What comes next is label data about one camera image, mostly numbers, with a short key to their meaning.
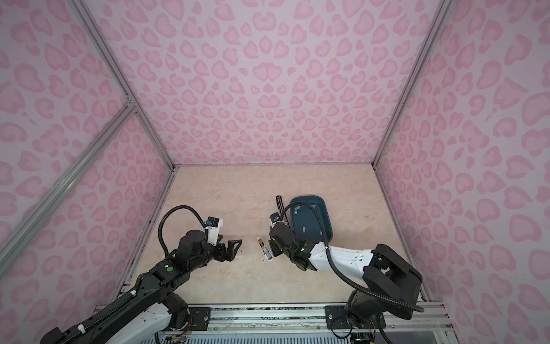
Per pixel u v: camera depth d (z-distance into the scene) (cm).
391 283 42
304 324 72
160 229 58
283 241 64
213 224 69
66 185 63
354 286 41
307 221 98
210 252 69
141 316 52
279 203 102
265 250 88
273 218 75
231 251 72
